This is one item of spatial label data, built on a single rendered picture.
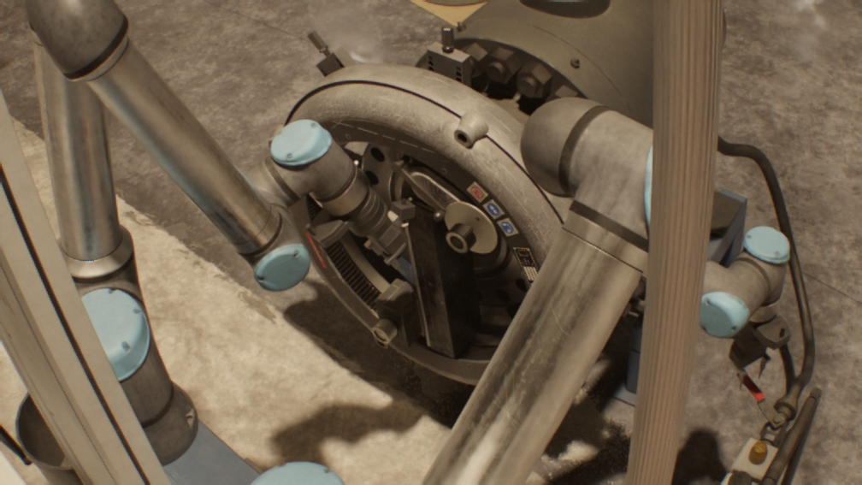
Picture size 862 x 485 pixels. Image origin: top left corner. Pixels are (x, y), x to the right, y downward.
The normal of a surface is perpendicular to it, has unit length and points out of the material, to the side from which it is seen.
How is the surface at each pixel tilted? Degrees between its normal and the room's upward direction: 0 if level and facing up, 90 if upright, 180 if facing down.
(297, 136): 19
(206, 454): 0
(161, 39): 0
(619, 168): 41
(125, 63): 78
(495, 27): 10
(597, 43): 29
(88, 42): 71
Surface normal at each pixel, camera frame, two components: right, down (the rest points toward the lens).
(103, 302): -0.07, -0.67
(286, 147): -0.40, -0.59
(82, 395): 0.71, 0.43
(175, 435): 0.76, 0.04
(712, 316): -0.63, 0.58
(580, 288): -0.22, -0.03
